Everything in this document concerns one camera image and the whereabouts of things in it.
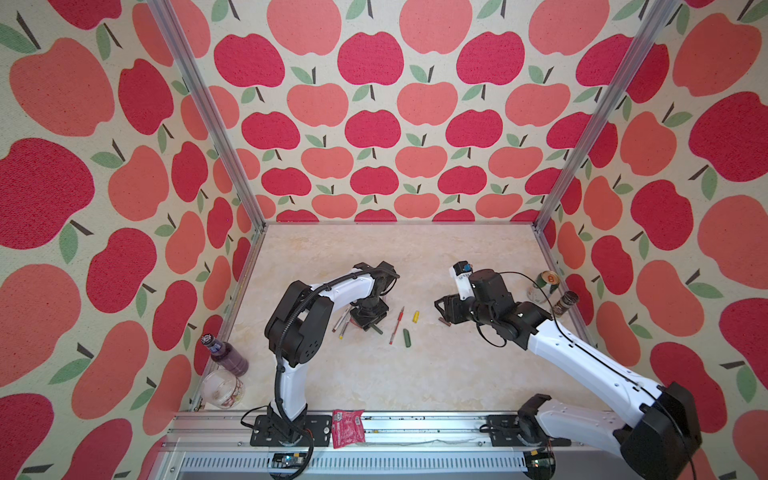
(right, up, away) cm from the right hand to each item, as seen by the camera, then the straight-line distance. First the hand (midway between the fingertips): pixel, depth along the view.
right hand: (449, 299), depth 80 cm
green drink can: (+32, +3, +10) cm, 34 cm away
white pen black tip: (-31, -8, +13) cm, 35 cm away
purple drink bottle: (-58, -13, -5) cm, 60 cm away
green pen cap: (-11, -13, +10) cm, 20 cm away
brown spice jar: (+37, -1, +8) cm, 38 cm away
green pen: (-20, -11, +12) cm, 26 cm away
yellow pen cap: (-7, -8, +15) cm, 19 cm away
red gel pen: (-13, -9, +15) cm, 22 cm away
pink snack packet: (-27, -31, -7) cm, 42 cm away
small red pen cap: (-26, -7, +3) cm, 28 cm away
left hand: (-18, -10, +12) cm, 24 cm away
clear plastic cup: (-62, -25, 0) cm, 67 cm away
